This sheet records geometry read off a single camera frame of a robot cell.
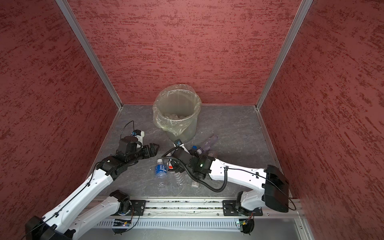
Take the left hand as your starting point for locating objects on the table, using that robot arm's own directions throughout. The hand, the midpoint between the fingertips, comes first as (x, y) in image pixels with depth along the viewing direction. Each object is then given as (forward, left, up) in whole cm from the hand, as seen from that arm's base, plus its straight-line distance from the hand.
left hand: (153, 150), depth 79 cm
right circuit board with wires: (-32, -49, -16) cm, 61 cm away
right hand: (-5, -16, 0) cm, 17 cm away
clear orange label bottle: (+5, -34, -12) cm, 36 cm away
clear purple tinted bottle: (+12, -33, -12) cm, 37 cm away
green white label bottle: (-15, -23, -11) cm, 29 cm away
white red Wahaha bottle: (-11, -14, -14) cm, 23 cm away
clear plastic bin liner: (+33, -9, -1) cm, 35 cm away
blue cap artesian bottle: (+7, -23, -11) cm, 26 cm away
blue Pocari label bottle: (-8, -4, -9) cm, 13 cm away
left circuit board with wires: (-33, +14, -18) cm, 40 cm away
